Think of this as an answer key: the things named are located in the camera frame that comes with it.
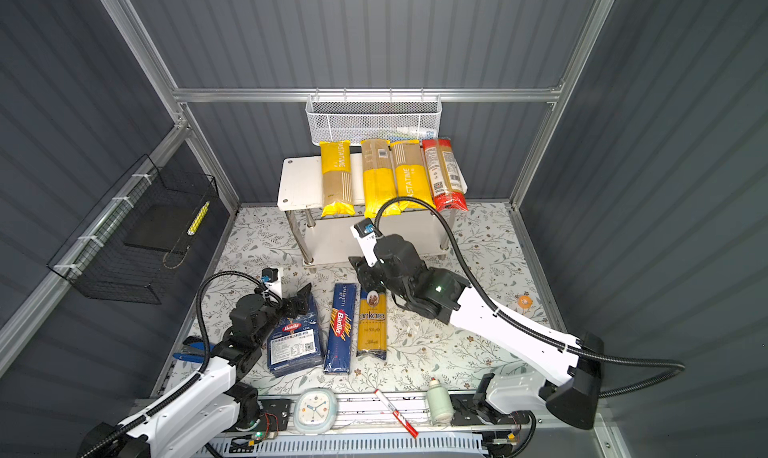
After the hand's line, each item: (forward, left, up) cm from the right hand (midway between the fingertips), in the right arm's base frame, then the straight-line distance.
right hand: (359, 257), depth 68 cm
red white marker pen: (-29, -10, -30) cm, 43 cm away
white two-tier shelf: (+26, +16, -24) cm, 39 cm away
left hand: (+3, +20, -16) cm, 26 cm away
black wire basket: (+9, +55, +1) cm, 56 cm away
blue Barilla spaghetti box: (-9, +8, -26) cm, 28 cm away
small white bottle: (-26, -18, -23) cm, 39 cm away
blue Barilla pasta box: (-12, +19, -23) cm, 32 cm away
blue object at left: (-12, +49, -28) cm, 58 cm away
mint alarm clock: (-27, +12, -27) cm, 40 cm away
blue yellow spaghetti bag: (-5, -1, -28) cm, 29 cm away
